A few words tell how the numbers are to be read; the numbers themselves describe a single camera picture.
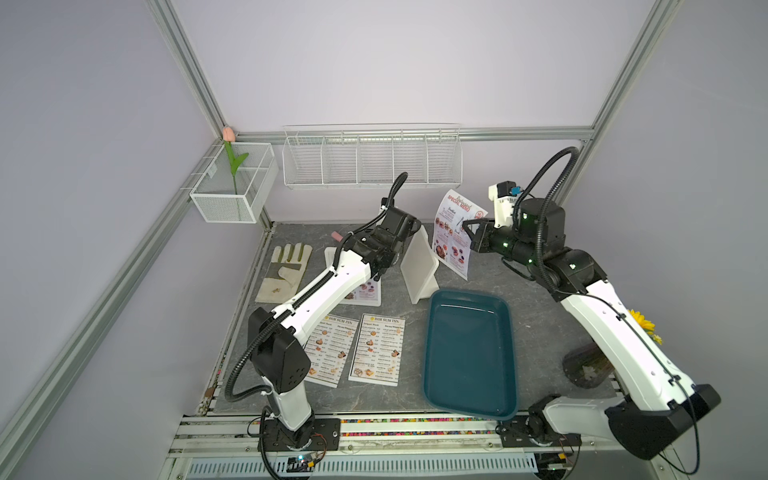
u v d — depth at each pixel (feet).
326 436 2.39
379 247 1.84
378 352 2.86
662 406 1.24
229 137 2.93
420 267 3.21
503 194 1.89
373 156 3.49
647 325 2.19
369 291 3.08
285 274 3.42
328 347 2.92
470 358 2.85
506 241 1.83
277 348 1.42
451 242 2.39
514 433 2.41
